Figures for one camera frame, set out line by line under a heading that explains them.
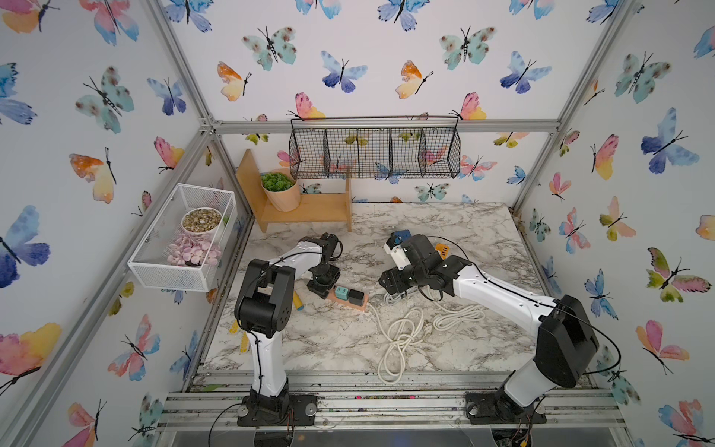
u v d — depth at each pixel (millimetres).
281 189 1014
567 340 436
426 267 640
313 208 1107
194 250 621
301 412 729
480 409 734
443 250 1044
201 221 710
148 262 612
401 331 868
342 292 886
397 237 1183
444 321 870
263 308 521
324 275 833
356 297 878
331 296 914
